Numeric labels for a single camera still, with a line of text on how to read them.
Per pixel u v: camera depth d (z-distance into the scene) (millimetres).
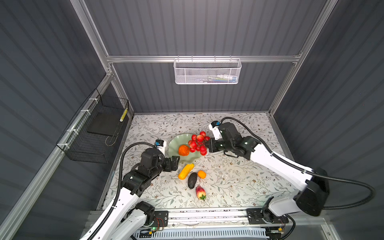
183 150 917
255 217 722
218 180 865
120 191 475
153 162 542
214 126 690
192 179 838
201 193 770
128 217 587
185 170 863
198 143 809
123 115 817
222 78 917
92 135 726
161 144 644
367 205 427
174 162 668
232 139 575
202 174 848
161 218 725
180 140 998
